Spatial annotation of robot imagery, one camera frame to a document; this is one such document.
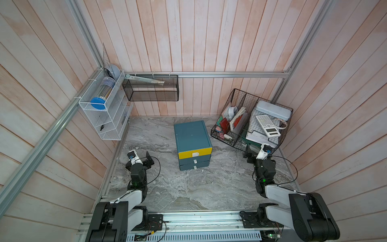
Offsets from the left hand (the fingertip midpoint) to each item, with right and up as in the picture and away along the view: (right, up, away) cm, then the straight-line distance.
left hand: (141, 155), depth 88 cm
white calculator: (+75, +18, -2) cm, 77 cm away
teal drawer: (+29, -2, -5) cm, 29 cm away
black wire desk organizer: (+67, +20, +7) cm, 71 cm away
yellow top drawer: (+32, +3, -12) cm, 34 cm away
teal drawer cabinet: (+31, +7, -10) cm, 34 cm away
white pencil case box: (+82, +28, +5) cm, 87 cm away
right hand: (+67, +6, -2) cm, 67 cm away
